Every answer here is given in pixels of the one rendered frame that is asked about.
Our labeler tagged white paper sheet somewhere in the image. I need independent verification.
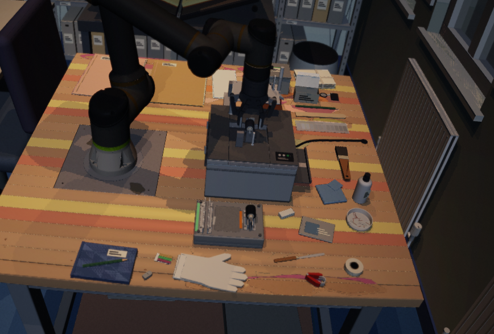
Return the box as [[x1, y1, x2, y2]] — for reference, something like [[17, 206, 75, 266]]
[[211, 69, 237, 100]]

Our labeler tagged grey box with label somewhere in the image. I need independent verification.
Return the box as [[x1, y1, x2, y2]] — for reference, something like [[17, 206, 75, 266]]
[[293, 75, 320, 105]]

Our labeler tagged pink folder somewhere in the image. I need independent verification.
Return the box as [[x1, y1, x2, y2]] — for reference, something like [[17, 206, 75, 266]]
[[72, 53, 150, 97]]

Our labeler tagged grey card with blue patch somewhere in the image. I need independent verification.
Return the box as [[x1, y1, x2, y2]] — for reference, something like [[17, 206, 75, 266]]
[[298, 215, 336, 244]]

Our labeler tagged black power cable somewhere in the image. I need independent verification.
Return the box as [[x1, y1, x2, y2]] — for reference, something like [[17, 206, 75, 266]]
[[295, 138, 369, 151]]

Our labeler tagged white tape roll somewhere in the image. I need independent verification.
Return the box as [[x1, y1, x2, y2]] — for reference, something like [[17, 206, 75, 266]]
[[344, 257, 365, 277]]

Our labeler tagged grey nest tray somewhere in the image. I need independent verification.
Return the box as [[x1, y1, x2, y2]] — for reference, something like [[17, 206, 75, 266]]
[[192, 198, 265, 249]]

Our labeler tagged blue notebook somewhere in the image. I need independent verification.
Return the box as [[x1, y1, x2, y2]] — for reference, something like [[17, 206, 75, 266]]
[[69, 241, 139, 285]]

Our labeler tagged white paper stack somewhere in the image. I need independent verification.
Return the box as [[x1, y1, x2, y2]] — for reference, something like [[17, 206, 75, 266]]
[[293, 68, 336, 90]]

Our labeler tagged grey desk stand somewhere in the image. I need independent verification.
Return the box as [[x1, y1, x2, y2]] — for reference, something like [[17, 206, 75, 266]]
[[268, 63, 291, 96]]

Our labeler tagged dark chair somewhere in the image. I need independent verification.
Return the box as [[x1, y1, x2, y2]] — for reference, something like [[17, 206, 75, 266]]
[[0, 0, 69, 181]]

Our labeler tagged dark ribbed radiator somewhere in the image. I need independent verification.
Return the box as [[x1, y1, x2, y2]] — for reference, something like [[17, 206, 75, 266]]
[[376, 57, 460, 245]]

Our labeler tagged beige side desk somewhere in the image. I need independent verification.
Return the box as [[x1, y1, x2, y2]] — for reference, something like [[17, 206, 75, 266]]
[[0, 0, 28, 36]]

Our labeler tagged blue cloth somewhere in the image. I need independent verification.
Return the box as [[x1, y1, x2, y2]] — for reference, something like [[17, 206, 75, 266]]
[[315, 179, 348, 206]]

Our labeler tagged white bottle with black cap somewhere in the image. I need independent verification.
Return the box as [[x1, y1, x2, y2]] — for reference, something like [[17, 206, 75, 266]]
[[351, 171, 373, 205]]

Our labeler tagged grey ruler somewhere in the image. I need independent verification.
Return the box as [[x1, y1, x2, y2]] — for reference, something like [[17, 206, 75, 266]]
[[294, 119, 349, 134]]

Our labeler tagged brown folder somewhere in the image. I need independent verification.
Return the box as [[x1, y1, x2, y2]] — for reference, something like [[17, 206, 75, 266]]
[[144, 58, 208, 108]]

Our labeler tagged brown-handled spatula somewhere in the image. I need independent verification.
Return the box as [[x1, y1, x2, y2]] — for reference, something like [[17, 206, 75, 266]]
[[273, 251, 326, 263]]

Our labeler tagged brown-handled flat brush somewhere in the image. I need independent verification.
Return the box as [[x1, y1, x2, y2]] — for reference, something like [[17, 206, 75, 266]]
[[334, 145, 352, 182]]

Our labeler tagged red staple remover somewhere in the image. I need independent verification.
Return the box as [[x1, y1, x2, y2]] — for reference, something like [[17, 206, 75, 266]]
[[305, 271, 327, 288]]

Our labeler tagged white glove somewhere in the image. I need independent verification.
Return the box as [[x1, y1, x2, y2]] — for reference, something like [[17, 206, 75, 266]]
[[172, 252, 248, 293]]

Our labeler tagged grey round bin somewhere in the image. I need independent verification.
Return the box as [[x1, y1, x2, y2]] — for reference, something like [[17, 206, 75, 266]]
[[289, 40, 341, 75]]

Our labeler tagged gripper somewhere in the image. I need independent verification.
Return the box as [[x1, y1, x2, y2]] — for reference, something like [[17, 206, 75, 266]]
[[229, 68, 279, 122]]

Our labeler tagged grey scanner body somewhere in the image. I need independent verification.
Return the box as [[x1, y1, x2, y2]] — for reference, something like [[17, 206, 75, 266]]
[[203, 103, 300, 204]]

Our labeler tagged white radiator valve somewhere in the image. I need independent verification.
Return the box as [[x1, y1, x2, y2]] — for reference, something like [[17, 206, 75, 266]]
[[405, 221, 424, 240]]

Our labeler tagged round grey tin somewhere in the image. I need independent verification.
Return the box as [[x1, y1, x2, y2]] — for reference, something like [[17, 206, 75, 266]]
[[345, 207, 374, 233]]

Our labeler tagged grey mounting sheet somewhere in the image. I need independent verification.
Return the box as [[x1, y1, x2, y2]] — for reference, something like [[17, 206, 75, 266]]
[[53, 124, 168, 197]]

